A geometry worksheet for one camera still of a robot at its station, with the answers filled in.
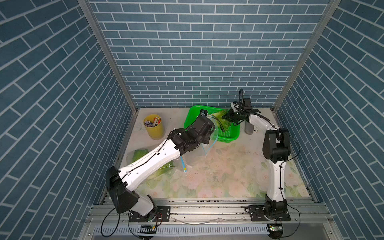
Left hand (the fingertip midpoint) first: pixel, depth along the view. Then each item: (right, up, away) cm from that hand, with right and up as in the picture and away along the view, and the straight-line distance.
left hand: (209, 132), depth 74 cm
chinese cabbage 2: (-27, -27, +12) cm, 40 cm away
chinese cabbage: (+9, +10, +30) cm, 33 cm away
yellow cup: (-35, +4, +23) cm, 43 cm away
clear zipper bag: (-22, -28, +13) cm, 37 cm away
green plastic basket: (+18, -4, +31) cm, 36 cm away
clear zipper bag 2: (-10, -18, +15) cm, 25 cm away
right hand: (+12, +9, +27) cm, 31 cm away
